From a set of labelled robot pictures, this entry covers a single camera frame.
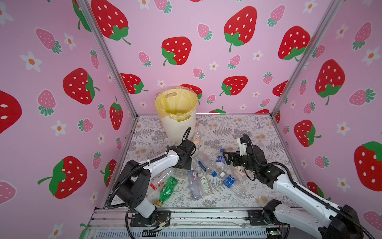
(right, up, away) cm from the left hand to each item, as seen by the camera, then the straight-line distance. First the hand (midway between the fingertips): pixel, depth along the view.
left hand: (186, 164), depth 89 cm
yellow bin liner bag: (-8, +41, +14) cm, 44 cm away
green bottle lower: (-10, -11, -11) cm, 19 cm away
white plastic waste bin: (-8, +21, +1) cm, 22 cm away
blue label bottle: (+21, +2, -1) cm, 21 cm away
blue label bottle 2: (+25, -7, -9) cm, 28 cm away
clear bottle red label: (-16, -9, -7) cm, 20 cm away
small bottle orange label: (+7, +14, +10) cm, 19 cm away
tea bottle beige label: (+31, -3, -6) cm, 32 cm away
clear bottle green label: (+11, -8, -8) cm, 16 cm away
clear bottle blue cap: (+13, 0, +3) cm, 13 cm away
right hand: (+24, +9, -10) cm, 28 cm away
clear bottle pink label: (+5, -11, -4) cm, 13 cm away
